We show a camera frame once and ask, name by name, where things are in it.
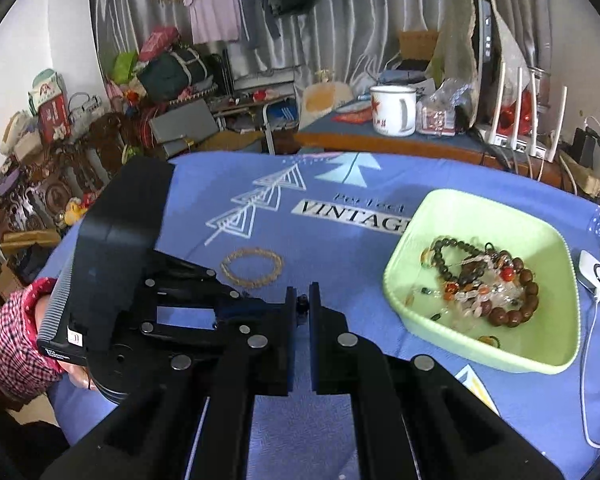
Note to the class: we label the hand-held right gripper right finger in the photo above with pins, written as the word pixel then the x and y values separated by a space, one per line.
pixel 330 360

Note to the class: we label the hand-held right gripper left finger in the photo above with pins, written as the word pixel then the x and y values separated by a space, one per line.
pixel 280 360

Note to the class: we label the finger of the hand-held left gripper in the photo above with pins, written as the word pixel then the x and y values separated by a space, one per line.
pixel 190 285
pixel 190 345

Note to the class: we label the light green plastic bowl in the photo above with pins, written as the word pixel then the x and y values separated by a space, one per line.
pixel 430 240

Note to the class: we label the red bead charm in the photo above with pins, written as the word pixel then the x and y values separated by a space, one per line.
pixel 507 275

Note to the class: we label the person's left hand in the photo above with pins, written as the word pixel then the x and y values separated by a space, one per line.
pixel 80 377

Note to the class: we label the blue printed blanket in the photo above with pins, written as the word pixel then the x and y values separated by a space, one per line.
pixel 190 220

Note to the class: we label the grey flat case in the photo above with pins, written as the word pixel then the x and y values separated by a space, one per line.
pixel 182 125

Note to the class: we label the red and white box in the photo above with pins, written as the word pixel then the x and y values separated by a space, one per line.
pixel 52 115

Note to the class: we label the dark green duffel bag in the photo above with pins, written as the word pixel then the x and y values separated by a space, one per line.
pixel 167 72

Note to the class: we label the wooden desk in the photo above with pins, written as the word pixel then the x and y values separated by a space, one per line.
pixel 430 145

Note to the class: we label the pink t-shirt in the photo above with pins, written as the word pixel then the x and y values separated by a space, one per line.
pixel 212 15

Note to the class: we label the white enamel mug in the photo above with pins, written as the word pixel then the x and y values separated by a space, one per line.
pixel 387 110

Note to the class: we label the clear plastic bag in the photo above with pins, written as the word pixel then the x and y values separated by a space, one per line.
pixel 440 115

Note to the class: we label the white router with antennas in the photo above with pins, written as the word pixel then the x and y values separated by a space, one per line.
pixel 510 147

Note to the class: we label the white charging device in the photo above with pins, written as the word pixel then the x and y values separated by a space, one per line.
pixel 597 275

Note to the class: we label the black power adapter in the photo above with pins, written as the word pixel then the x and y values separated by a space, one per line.
pixel 587 147

